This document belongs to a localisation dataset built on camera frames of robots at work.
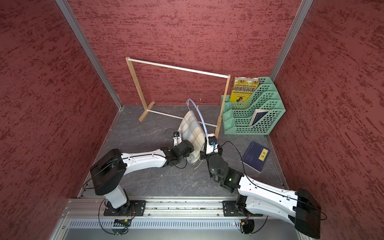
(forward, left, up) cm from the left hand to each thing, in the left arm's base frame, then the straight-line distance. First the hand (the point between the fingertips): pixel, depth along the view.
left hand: (183, 150), depth 89 cm
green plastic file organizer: (+32, -40, -5) cm, 51 cm away
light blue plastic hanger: (-1, -12, +24) cm, 27 cm away
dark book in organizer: (+20, -47, +11) cm, 53 cm away
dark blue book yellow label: (-1, -45, -5) cm, 46 cm away
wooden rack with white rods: (+38, +32, -3) cm, 49 cm away
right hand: (-3, -13, +18) cm, 22 cm away
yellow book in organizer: (+43, -41, +13) cm, 61 cm away
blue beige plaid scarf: (+7, -5, +13) cm, 15 cm away
